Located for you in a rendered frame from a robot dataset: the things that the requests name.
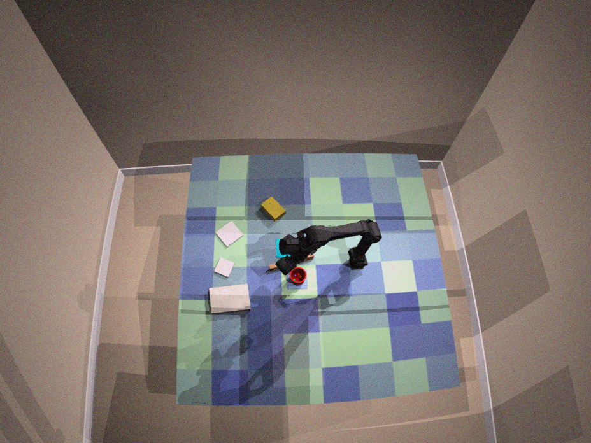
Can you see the orange flat bar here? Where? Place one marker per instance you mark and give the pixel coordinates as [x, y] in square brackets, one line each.
[273, 267]

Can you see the yellow rectangular block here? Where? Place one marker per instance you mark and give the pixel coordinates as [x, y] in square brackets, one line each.
[273, 209]

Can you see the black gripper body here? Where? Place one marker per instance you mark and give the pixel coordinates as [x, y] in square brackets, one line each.
[286, 265]

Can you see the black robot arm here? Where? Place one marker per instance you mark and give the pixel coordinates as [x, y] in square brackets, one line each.
[319, 235]

